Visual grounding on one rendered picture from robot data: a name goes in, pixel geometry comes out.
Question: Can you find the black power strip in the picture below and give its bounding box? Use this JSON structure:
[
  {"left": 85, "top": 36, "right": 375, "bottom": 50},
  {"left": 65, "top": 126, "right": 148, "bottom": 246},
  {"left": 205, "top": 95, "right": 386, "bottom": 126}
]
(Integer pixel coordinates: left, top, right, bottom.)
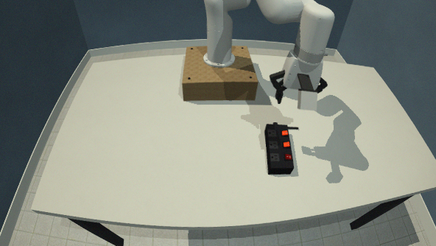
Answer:
[{"left": 264, "top": 122, "right": 298, "bottom": 175}]

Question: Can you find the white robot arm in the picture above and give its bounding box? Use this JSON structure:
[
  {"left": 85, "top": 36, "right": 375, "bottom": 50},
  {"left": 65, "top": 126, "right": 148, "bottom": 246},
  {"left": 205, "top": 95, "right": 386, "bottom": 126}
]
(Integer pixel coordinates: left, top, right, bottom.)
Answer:
[{"left": 203, "top": 0, "right": 335, "bottom": 110}]

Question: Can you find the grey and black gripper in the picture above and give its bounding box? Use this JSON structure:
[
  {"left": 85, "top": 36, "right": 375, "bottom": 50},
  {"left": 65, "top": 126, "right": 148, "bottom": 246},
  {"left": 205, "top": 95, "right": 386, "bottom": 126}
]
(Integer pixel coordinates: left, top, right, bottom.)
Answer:
[{"left": 270, "top": 49, "right": 328, "bottom": 104}]

